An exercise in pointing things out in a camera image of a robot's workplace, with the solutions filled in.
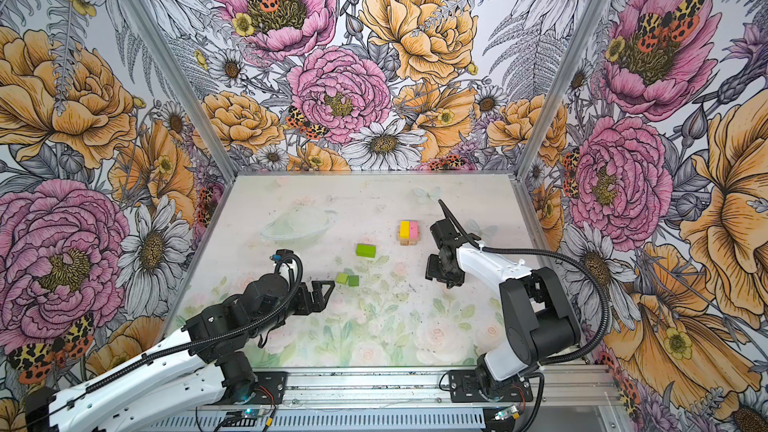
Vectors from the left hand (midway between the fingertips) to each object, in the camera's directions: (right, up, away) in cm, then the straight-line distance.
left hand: (318, 293), depth 75 cm
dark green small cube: (+6, -1, +17) cm, 18 cm away
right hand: (+32, -2, +14) cm, 35 cm away
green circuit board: (-14, -27, -4) cm, 31 cm away
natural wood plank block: (+24, +9, +26) cm, 36 cm away
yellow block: (+22, +14, +26) cm, 37 cm away
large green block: (+9, +7, +24) cm, 27 cm away
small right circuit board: (+45, -27, -4) cm, 53 cm away
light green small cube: (+3, -1, +19) cm, 19 cm away
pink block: (+26, +13, +27) cm, 39 cm away
